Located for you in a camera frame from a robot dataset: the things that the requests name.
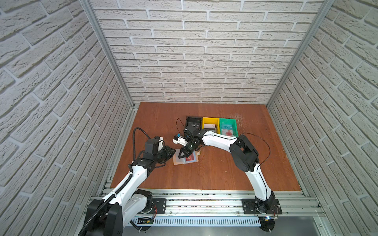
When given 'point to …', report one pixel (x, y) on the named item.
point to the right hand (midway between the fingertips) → (180, 155)
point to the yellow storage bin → (211, 121)
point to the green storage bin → (222, 120)
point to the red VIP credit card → (191, 157)
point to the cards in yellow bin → (209, 127)
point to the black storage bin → (193, 119)
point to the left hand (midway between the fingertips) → (176, 148)
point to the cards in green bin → (227, 129)
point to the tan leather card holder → (176, 161)
